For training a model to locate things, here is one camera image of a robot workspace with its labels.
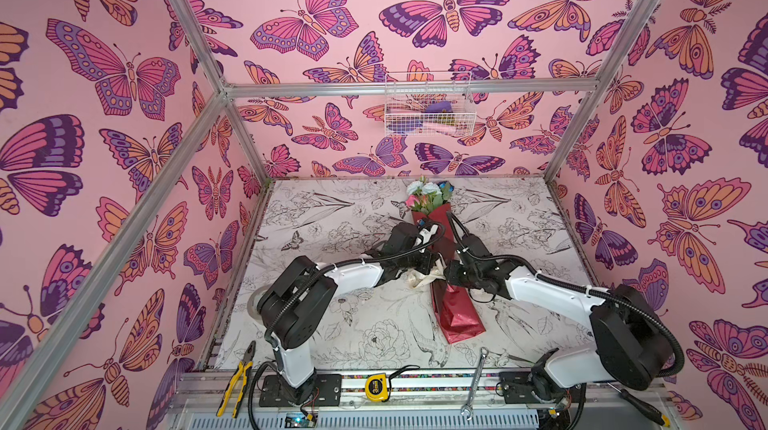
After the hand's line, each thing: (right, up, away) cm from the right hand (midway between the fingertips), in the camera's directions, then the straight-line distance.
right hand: (447, 269), depth 88 cm
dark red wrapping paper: (+1, -10, -7) cm, 13 cm away
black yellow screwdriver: (+43, -29, -20) cm, 55 cm away
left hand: (-2, +5, -2) cm, 5 cm away
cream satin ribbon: (-9, -3, +3) cm, 10 cm away
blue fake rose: (+4, +25, +21) cm, 33 cm away
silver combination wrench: (+2, -30, -17) cm, 34 cm away
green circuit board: (-39, -33, -16) cm, 54 cm away
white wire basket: (-4, +51, +7) cm, 52 cm away
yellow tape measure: (-20, -26, -15) cm, 36 cm away
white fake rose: (-6, +25, +21) cm, 33 cm away
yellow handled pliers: (-54, -23, -12) cm, 60 cm away
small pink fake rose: (-9, +21, +21) cm, 31 cm away
